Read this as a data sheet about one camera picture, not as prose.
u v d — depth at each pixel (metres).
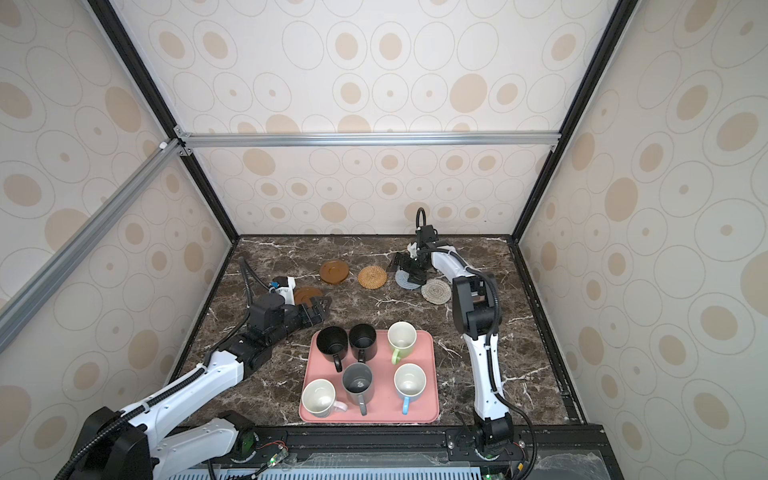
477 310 0.62
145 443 0.41
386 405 0.80
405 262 0.95
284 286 0.74
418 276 0.97
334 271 1.09
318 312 0.73
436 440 0.76
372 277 1.06
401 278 1.06
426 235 0.87
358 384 0.83
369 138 0.91
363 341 0.88
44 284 0.55
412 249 1.00
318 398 0.81
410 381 0.81
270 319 0.61
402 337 0.88
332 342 0.87
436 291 1.03
